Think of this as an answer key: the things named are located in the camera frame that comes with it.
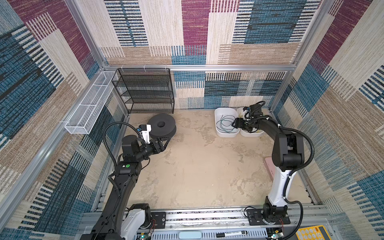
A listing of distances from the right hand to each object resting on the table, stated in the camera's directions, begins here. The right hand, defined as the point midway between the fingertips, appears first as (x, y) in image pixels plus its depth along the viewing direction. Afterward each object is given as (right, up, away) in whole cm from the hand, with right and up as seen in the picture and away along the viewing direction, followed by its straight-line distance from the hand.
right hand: (237, 126), depth 100 cm
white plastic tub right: (+7, -4, -12) cm, 14 cm away
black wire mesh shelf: (-63, +26, +9) cm, 69 cm away
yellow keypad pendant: (+26, -48, -32) cm, 63 cm away
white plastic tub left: (-10, +10, +15) cm, 20 cm away
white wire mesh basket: (-96, +4, -9) cm, 96 cm away
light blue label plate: (-30, -49, -32) cm, 66 cm away
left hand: (-42, -5, -26) cm, 49 cm away
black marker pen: (-11, -49, -31) cm, 59 cm away
